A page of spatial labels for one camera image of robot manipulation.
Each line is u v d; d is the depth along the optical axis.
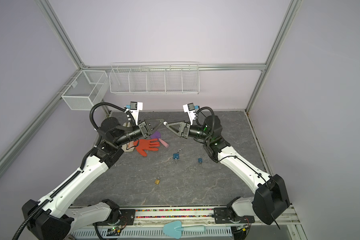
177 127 0.61
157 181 0.86
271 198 0.40
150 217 0.75
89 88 1.02
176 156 0.95
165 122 0.61
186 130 0.58
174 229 0.70
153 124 0.60
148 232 0.71
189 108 0.61
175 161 0.93
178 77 1.04
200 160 0.94
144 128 0.54
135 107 0.56
